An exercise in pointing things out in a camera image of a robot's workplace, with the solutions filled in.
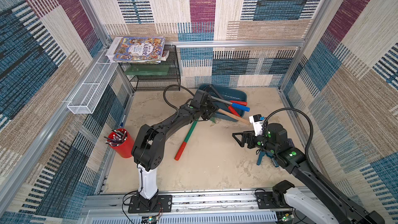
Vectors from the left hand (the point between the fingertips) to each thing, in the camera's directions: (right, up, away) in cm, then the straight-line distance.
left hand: (220, 108), depth 88 cm
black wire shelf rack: (-33, +20, +29) cm, 48 cm away
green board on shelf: (-44, +23, +8) cm, 50 cm away
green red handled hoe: (-22, -23, +1) cm, 31 cm away
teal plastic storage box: (+9, +10, +26) cm, 30 cm away
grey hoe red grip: (+13, +3, +11) cm, 17 cm away
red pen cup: (-52, -16, -9) cm, 55 cm away
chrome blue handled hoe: (+9, +2, +8) cm, 13 cm away
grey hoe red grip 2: (+8, 0, +8) cm, 12 cm away
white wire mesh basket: (-62, +6, -17) cm, 65 cm away
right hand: (+8, -13, -12) cm, 19 cm away
